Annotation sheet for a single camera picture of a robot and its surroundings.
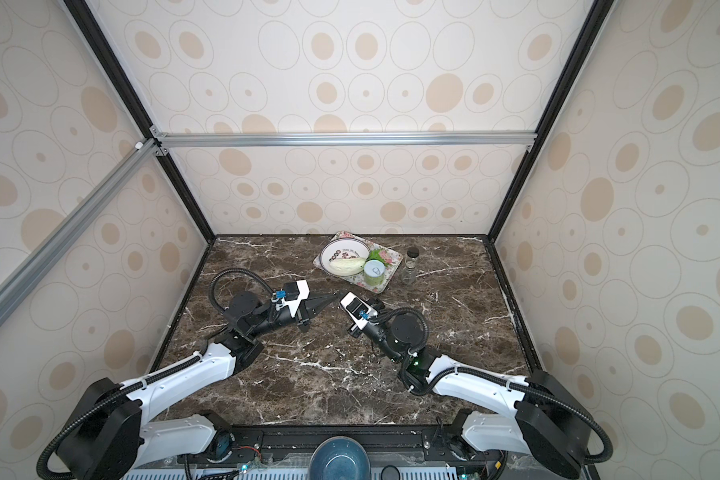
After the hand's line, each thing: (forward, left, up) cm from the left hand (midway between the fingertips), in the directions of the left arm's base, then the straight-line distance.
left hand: (340, 299), depth 67 cm
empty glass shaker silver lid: (+26, -20, -27) cm, 42 cm away
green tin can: (+26, -8, -25) cm, 37 cm away
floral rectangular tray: (+36, -16, -30) cm, 50 cm away
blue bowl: (-28, 0, -27) cm, 39 cm away
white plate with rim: (+37, +3, -29) cm, 47 cm away
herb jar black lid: (+29, -21, -23) cm, 43 cm away
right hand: (+3, -1, -1) cm, 3 cm away
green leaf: (+31, -9, -22) cm, 39 cm away
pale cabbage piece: (+29, +1, -26) cm, 39 cm away
